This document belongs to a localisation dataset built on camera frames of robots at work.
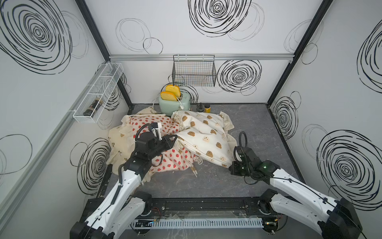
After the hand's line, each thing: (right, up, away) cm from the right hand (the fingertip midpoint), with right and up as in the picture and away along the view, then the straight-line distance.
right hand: (229, 169), depth 80 cm
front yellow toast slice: (-36, +43, +18) cm, 59 cm away
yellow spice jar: (-9, +35, +27) cm, 45 cm away
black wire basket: (-19, +68, +43) cm, 83 cm away
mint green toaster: (-38, +36, +22) cm, 57 cm away
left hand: (-28, +19, -6) cm, 35 cm away
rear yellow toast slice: (-33, +48, +21) cm, 61 cm away
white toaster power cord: (-28, +36, +18) cm, 49 cm away
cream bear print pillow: (-13, +18, -2) cm, 22 cm away
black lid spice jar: (-15, +35, +24) cm, 46 cm away
